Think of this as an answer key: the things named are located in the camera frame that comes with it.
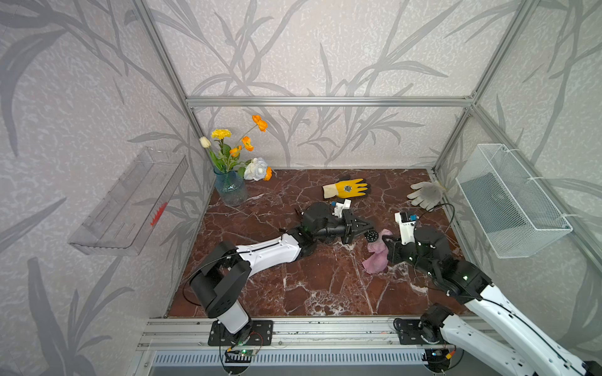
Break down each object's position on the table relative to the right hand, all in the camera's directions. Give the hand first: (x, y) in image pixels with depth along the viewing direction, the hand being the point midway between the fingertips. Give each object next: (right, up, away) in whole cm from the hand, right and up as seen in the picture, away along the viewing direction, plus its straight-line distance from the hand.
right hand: (382, 236), depth 73 cm
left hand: (-4, +3, -5) cm, 7 cm away
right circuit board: (+17, -38, -2) cm, 42 cm away
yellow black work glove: (-7, +15, +38) cm, 41 cm away
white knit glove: (+32, +12, +36) cm, 49 cm away
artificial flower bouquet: (-56, +26, +15) cm, 63 cm away
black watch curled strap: (-4, +1, -3) cm, 5 cm away
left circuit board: (-45, -35, -3) cm, 57 cm away
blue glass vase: (-58, +15, +25) cm, 65 cm away
